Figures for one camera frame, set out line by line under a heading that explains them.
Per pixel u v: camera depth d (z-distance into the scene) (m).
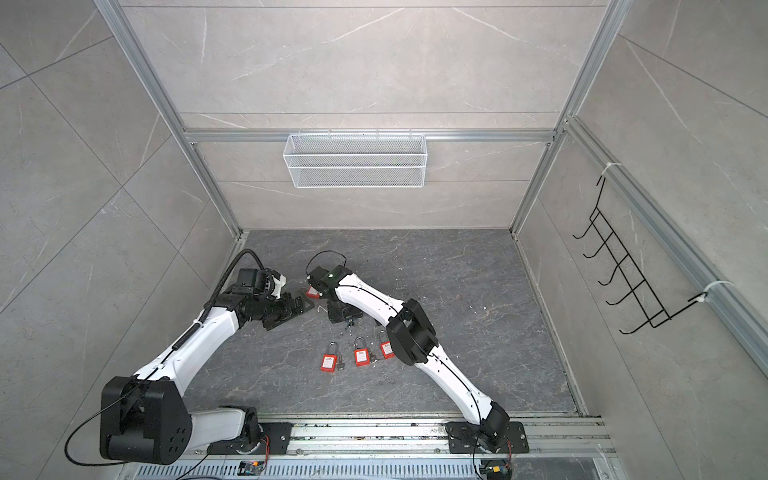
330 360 0.86
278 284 0.79
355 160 1.00
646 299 0.64
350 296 0.68
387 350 0.87
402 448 0.73
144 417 0.40
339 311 0.84
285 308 0.75
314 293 0.98
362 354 0.86
